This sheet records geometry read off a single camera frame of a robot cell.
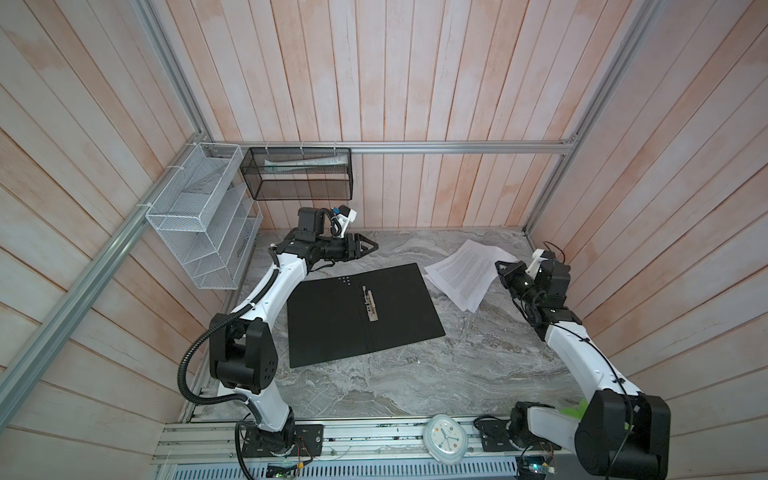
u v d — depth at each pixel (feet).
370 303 3.20
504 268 2.67
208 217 2.35
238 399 1.65
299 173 3.41
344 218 2.50
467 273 3.13
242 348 1.52
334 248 2.35
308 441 2.40
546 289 2.06
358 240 2.41
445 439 2.35
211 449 2.40
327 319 3.13
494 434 2.42
